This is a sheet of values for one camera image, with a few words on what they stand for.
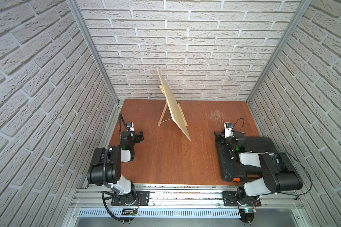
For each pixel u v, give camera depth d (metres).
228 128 0.80
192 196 0.76
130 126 0.81
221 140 0.84
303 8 0.70
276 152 0.86
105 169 0.44
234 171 0.76
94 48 0.86
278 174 0.45
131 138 0.81
